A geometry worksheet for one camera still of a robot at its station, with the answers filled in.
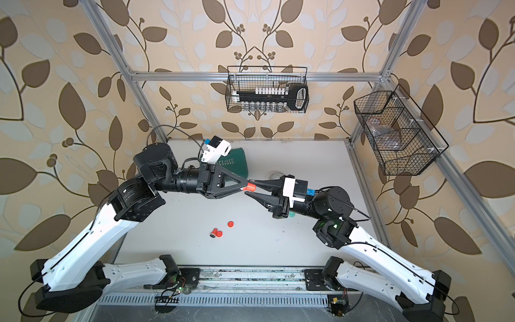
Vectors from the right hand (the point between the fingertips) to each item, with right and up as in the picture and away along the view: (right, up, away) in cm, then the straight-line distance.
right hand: (248, 183), depth 47 cm
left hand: (-1, 0, -4) cm, 4 cm away
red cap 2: (-16, -27, +39) cm, 50 cm away
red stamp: (-18, -26, +37) cm, 49 cm away
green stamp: (+16, -19, +43) cm, 50 cm away
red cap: (-12, -23, +42) cm, 49 cm away
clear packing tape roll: (+10, -3, +55) cm, 56 cm away
